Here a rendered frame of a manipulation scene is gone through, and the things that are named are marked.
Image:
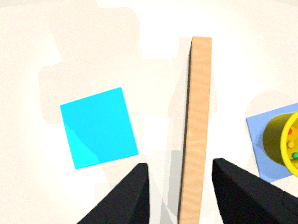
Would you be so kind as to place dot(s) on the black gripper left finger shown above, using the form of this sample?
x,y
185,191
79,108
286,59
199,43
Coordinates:
x,y
128,203

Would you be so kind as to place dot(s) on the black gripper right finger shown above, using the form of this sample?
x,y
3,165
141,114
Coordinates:
x,y
244,198

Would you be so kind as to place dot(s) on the brown wooden block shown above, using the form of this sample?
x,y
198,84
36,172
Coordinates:
x,y
196,130

